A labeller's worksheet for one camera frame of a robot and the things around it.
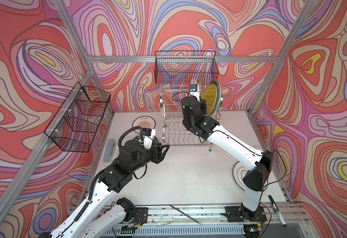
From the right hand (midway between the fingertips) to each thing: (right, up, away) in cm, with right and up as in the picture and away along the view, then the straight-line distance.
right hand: (200, 100), depth 73 cm
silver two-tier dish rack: (+9, -7, +1) cm, 12 cm away
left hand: (-16, -22, -7) cm, 28 cm away
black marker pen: (+39, -56, +1) cm, 68 cm away
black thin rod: (-7, -58, +1) cm, 58 cm away
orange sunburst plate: (-36, -10, +39) cm, 54 cm away
